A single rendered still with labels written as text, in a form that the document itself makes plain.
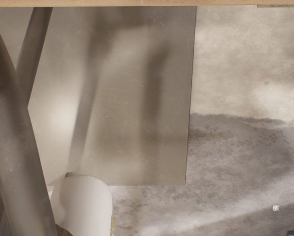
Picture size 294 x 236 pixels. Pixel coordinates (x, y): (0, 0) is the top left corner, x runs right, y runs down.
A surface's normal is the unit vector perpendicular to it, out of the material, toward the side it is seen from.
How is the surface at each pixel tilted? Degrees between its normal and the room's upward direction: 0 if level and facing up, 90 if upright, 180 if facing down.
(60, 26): 0
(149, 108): 0
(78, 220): 90
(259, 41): 0
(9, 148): 38
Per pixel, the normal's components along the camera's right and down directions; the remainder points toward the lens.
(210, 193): 0.00, 0.67
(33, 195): 0.67, 0.07
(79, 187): 0.09, -0.74
